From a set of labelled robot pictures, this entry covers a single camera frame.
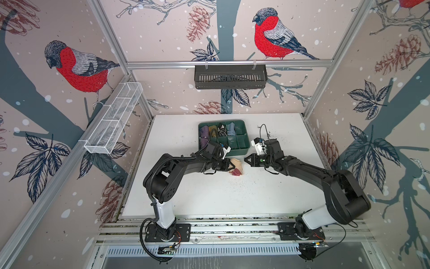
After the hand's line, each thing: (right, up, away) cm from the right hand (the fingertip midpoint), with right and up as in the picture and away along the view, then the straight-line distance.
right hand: (244, 160), depth 88 cm
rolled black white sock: (-12, +16, +15) cm, 25 cm away
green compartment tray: (0, +8, +22) cm, 24 cm away
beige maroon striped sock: (-3, -5, +1) cm, 6 cm away
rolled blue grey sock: (-6, +16, +16) cm, 24 cm away
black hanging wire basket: (-6, +50, +18) cm, 54 cm away
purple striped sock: (-24, +9, +10) cm, 27 cm away
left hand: (-5, -4, +1) cm, 7 cm away
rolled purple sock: (-23, +15, +16) cm, 32 cm away
